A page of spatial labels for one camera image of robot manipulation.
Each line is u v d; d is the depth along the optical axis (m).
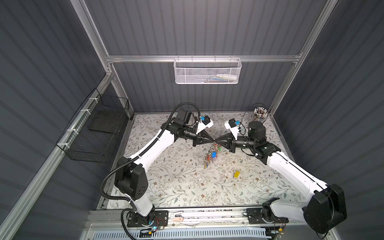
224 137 0.69
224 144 0.69
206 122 0.64
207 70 1.24
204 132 0.70
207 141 0.72
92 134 0.73
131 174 0.44
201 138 0.65
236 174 0.89
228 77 0.86
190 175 0.89
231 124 0.64
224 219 0.74
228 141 0.67
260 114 0.96
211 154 0.73
